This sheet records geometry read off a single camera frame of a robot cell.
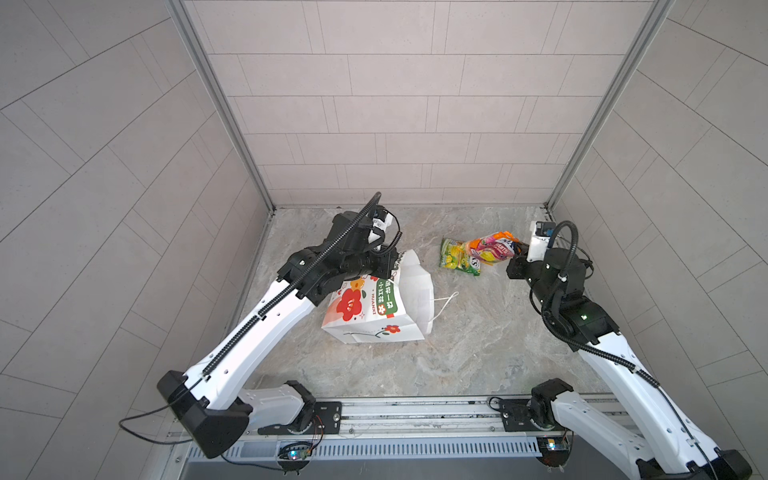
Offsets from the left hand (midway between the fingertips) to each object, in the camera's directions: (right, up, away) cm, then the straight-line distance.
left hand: (406, 254), depth 66 cm
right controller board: (+34, -46, +2) cm, 57 cm away
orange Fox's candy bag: (+22, +1, +7) cm, 23 cm away
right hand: (+26, +3, +6) cm, 27 cm away
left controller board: (-24, -44, -2) cm, 50 cm away
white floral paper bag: (-7, -13, +3) cm, 15 cm away
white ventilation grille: (+22, -45, +2) cm, 50 cm away
